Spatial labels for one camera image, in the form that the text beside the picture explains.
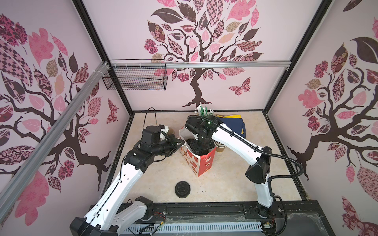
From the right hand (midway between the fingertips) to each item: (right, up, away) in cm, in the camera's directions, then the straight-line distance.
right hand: (198, 148), depth 77 cm
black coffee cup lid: (-9, -23, +2) cm, 25 cm away
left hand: (-7, +4, -8) cm, 11 cm away
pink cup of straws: (+4, +22, +20) cm, 30 cm away
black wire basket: (-50, +53, +45) cm, 86 cm away
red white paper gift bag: (+1, -8, -4) cm, 9 cm away
